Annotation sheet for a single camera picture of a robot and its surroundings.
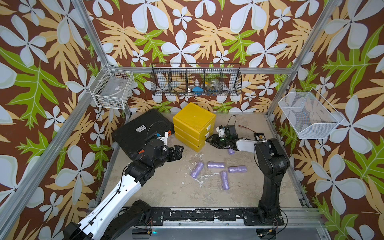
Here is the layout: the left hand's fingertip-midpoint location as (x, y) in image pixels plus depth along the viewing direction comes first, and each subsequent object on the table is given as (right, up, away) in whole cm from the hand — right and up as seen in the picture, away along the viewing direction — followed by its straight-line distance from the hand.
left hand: (178, 146), depth 75 cm
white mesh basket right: (+73, +15, +6) cm, 75 cm away
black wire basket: (+10, +42, +23) cm, 49 cm away
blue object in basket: (+11, +33, +19) cm, 40 cm away
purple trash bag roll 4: (+35, -15, +14) cm, 40 cm away
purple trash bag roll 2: (+22, -13, +15) cm, 29 cm away
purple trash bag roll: (+12, -14, +14) cm, 23 cm away
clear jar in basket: (+22, +37, +24) cm, 49 cm away
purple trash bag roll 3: (+26, -21, +9) cm, 35 cm away
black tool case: (-32, +3, +22) cm, 39 cm away
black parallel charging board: (+56, +4, +30) cm, 63 cm away
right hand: (+17, +1, +24) cm, 30 cm away
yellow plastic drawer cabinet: (+8, +11, +9) cm, 16 cm away
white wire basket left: (-40, +33, +12) cm, 53 cm away
